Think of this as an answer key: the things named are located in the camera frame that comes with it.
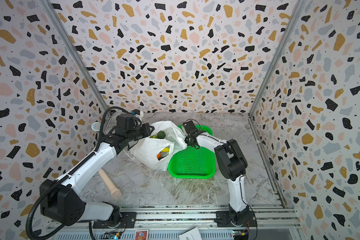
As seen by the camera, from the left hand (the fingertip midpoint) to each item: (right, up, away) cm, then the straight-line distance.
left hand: (154, 125), depth 79 cm
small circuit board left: (-18, -52, -8) cm, 56 cm away
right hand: (+12, -8, +19) cm, 24 cm away
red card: (-4, -51, -10) cm, 52 cm away
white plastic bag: (-4, -13, -3) cm, 14 cm away
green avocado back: (-1, -7, +22) cm, 23 cm away
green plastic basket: (+20, -24, +16) cm, 35 cm away
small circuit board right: (+43, -53, -7) cm, 69 cm away
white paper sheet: (+20, -49, -12) cm, 54 cm away
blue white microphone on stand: (-30, -1, -1) cm, 30 cm away
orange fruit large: (+2, -16, -1) cm, 16 cm away
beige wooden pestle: (-20, -36, 0) cm, 41 cm away
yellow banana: (+6, -13, -1) cm, 14 cm away
